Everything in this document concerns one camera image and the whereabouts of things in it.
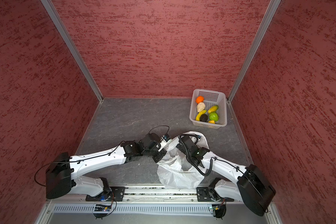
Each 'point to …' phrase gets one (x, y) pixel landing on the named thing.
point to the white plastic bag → (176, 169)
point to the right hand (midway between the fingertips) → (182, 148)
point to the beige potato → (200, 106)
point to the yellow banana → (198, 118)
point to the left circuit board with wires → (101, 211)
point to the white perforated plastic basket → (211, 98)
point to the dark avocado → (203, 117)
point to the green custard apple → (213, 116)
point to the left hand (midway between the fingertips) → (164, 154)
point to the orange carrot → (199, 99)
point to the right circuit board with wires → (219, 211)
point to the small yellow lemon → (211, 122)
